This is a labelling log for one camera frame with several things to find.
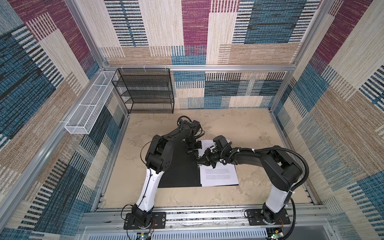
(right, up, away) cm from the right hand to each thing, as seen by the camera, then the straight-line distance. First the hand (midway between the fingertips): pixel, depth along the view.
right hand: (196, 162), depth 86 cm
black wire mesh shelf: (-37, +46, +26) cm, 65 cm away
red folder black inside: (-8, -5, +2) cm, 9 cm away
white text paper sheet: (+14, -8, +2) cm, 16 cm away
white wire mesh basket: (-54, +24, -15) cm, 61 cm away
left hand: (+2, +3, +9) cm, 9 cm away
